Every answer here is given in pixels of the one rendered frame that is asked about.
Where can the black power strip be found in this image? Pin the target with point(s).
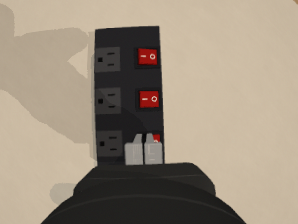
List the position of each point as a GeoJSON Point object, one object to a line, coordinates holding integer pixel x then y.
{"type": "Point", "coordinates": [128, 92]}

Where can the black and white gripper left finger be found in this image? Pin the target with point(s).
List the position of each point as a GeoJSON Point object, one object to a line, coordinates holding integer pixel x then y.
{"type": "Point", "coordinates": [134, 152]}

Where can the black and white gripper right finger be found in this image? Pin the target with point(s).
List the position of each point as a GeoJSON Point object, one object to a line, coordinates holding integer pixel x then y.
{"type": "Point", "coordinates": [152, 150]}

